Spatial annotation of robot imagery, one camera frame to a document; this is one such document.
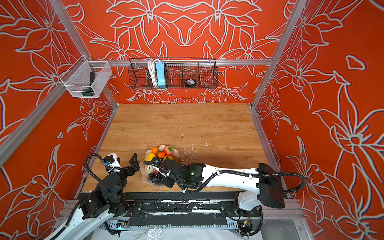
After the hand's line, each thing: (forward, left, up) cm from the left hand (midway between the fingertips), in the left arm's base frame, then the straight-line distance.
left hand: (128, 157), depth 74 cm
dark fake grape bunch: (-7, -14, -9) cm, 18 cm away
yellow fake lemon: (+6, -19, -10) cm, 22 cm away
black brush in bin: (+29, +26, +18) cm, 42 cm away
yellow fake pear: (+5, -8, -9) cm, 13 cm away
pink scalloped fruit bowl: (-5, -7, -12) cm, 15 cm away
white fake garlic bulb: (-3, -10, -7) cm, 12 cm away
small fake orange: (+10, -10, -10) cm, 17 cm away
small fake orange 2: (+6, -14, -9) cm, 18 cm away
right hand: (-7, -17, -1) cm, 18 cm away
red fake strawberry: (+9, -18, -9) cm, 22 cm away
